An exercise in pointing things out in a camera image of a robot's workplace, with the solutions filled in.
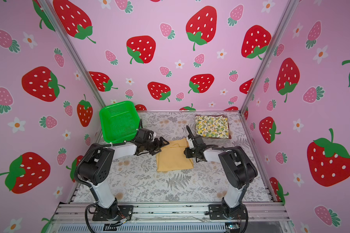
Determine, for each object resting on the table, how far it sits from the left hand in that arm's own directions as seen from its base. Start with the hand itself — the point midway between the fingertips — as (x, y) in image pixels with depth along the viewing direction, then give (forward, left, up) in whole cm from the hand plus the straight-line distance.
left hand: (166, 145), depth 94 cm
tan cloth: (-7, -4, -3) cm, 9 cm away
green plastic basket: (+25, +40, -5) cm, 47 cm away
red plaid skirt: (+12, -45, -3) cm, 47 cm away
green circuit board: (-43, -36, -6) cm, 56 cm away
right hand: (-2, -12, -4) cm, 13 cm away
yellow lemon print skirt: (+18, -33, -1) cm, 38 cm away
